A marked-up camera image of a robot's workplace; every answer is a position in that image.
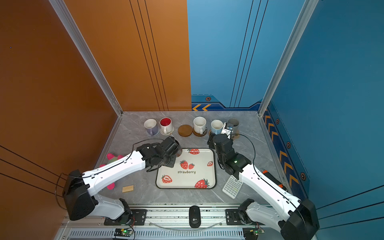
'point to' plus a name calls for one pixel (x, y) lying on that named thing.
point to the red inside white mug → (165, 125)
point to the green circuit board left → (123, 232)
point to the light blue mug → (216, 126)
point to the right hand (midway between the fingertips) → (214, 134)
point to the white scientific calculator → (232, 187)
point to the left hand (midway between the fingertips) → (173, 158)
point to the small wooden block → (127, 188)
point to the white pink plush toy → (110, 159)
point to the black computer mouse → (194, 216)
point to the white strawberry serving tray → (195, 168)
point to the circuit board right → (251, 233)
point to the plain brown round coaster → (185, 130)
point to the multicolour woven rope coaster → (166, 134)
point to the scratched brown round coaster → (198, 134)
